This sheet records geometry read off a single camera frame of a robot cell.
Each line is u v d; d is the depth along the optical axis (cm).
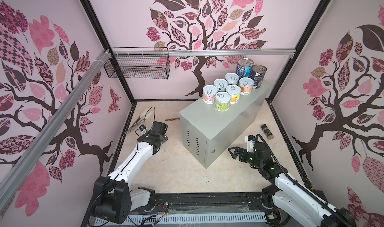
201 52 95
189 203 75
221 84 72
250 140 75
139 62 95
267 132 98
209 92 68
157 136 64
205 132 61
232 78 76
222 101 67
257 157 66
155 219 70
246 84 72
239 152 73
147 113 108
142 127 73
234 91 70
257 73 72
